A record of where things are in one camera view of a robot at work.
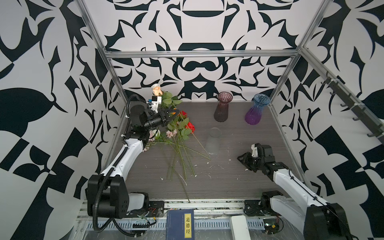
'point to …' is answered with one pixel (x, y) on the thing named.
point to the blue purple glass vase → (253, 115)
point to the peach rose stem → (156, 89)
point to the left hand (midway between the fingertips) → (180, 108)
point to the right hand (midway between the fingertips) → (240, 157)
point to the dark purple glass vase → (221, 113)
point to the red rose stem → (183, 157)
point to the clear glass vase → (212, 144)
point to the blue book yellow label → (180, 224)
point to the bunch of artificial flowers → (178, 134)
